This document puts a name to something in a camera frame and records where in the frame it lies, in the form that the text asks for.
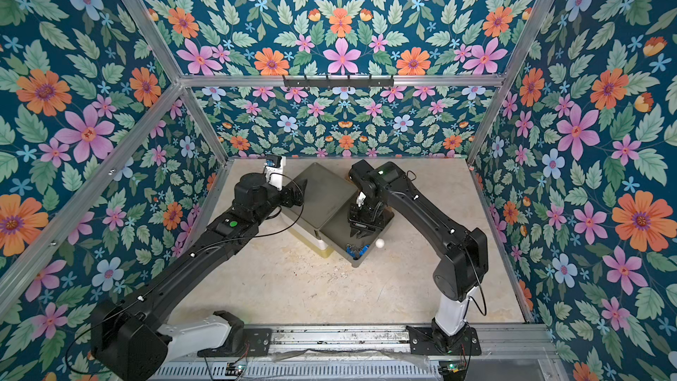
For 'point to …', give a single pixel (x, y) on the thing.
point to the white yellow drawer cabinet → (310, 238)
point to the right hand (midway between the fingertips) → (352, 232)
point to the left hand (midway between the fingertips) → (294, 175)
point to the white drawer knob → (380, 242)
